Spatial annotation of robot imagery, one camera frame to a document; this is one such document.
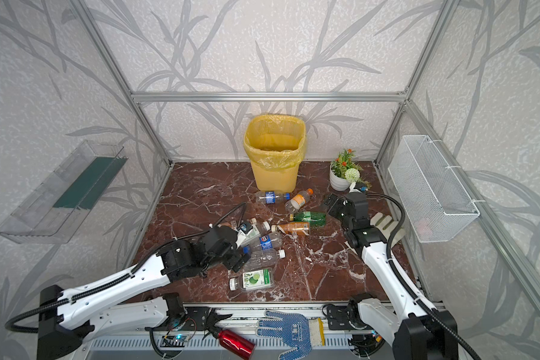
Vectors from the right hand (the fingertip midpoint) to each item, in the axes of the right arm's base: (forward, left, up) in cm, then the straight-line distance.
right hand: (332, 192), depth 83 cm
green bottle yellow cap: (-2, +5, -16) cm, 17 cm away
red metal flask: (-45, +32, -14) cm, 57 cm away
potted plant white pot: (+17, -9, -7) cm, 20 cm away
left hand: (-17, +31, -3) cm, 35 cm away
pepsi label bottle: (-13, +26, -15) cm, 33 cm away
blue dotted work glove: (-41, +14, -18) cm, 47 cm away
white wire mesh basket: (-15, -25, +14) cm, 32 cm away
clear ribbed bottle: (-19, +26, -15) cm, 36 cm away
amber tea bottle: (-7, +11, -15) cm, 20 cm away
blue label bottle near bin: (+8, +24, -15) cm, 30 cm away
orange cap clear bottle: (+7, +11, -16) cm, 20 cm away
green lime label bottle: (-27, +29, -16) cm, 42 cm away
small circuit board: (-44, +54, -22) cm, 73 cm away
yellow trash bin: (+33, +22, -7) cm, 41 cm away
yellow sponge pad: (-42, +7, -19) cm, 46 cm away
